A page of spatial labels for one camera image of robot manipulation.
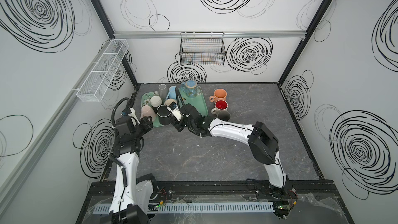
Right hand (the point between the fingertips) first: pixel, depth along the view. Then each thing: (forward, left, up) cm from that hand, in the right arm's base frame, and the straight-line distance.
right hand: (169, 117), depth 82 cm
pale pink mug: (+9, +16, -6) cm, 19 cm away
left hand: (-2, +10, +2) cm, 10 cm away
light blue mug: (+23, +3, -7) cm, 24 cm away
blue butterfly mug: (+28, -9, -7) cm, 30 cm away
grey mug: (+8, -31, -10) cm, 33 cm away
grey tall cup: (+24, +9, -6) cm, 27 cm away
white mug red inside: (+18, -30, -13) cm, 37 cm away
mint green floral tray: (+28, -15, -20) cm, 38 cm away
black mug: (0, +2, +4) cm, 5 cm away
